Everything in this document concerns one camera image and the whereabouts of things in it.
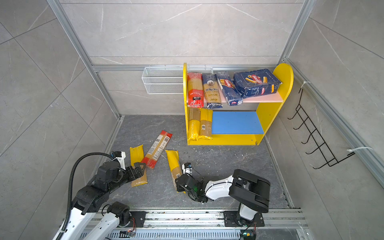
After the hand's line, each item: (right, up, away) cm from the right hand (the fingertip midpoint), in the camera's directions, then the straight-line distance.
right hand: (175, 180), depth 85 cm
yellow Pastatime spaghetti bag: (+11, +33, +6) cm, 35 cm away
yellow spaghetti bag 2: (-3, +12, +9) cm, 15 cm away
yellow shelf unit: (+37, +33, +14) cm, 52 cm away
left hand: (-17, +13, -12) cm, 24 cm away
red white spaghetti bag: (-15, +16, +13) cm, 25 cm away
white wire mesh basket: (-8, +63, +15) cm, 65 cm away
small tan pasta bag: (-27, +13, +10) cm, 32 cm away
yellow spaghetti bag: (+18, +33, +8) cm, 39 cm away
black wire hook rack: (+67, +20, -24) cm, 73 cm away
